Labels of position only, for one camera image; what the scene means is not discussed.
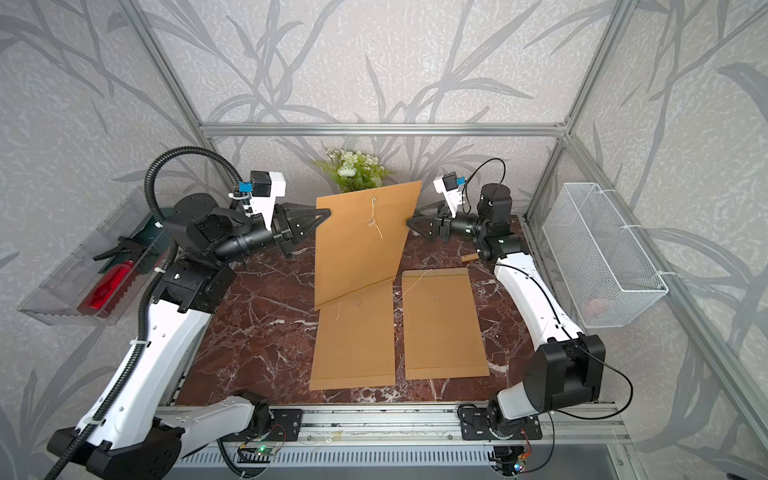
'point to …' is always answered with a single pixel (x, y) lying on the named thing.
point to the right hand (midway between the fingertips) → (412, 218)
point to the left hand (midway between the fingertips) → (326, 217)
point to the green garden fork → (469, 257)
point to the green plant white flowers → (352, 170)
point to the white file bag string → (338, 310)
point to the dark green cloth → (157, 246)
